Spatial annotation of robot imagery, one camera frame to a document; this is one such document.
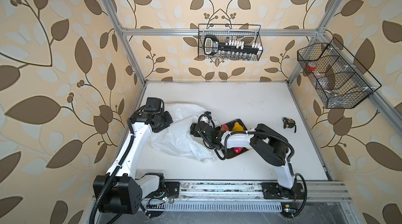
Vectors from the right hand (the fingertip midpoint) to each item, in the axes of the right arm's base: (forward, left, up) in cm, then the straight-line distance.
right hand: (195, 126), depth 93 cm
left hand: (-3, +13, +13) cm, 19 cm away
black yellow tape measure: (+1, -58, -2) cm, 58 cm away
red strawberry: (-2, -18, 0) cm, 18 cm away
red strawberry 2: (-15, -24, -1) cm, 28 cm away
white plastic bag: (-13, +7, +13) cm, 20 cm away
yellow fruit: (-2, -25, +1) cm, 25 cm away
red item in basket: (+22, -68, +23) cm, 75 cm away
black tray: (-14, -20, -7) cm, 26 cm away
